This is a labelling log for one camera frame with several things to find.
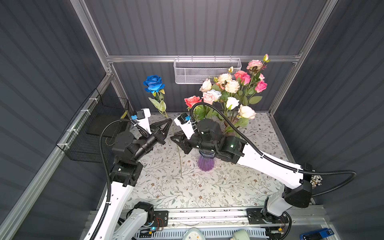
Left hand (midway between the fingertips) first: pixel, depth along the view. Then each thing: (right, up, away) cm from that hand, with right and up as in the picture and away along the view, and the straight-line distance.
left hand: (172, 120), depth 58 cm
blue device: (+67, -51, +9) cm, 84 cm away
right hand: (0, -7, +3) cm, 8 cm away
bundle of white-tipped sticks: (+64, -27, +9) cm, 70 cm away
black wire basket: (-43, -9, +10) cm, 45 cm away
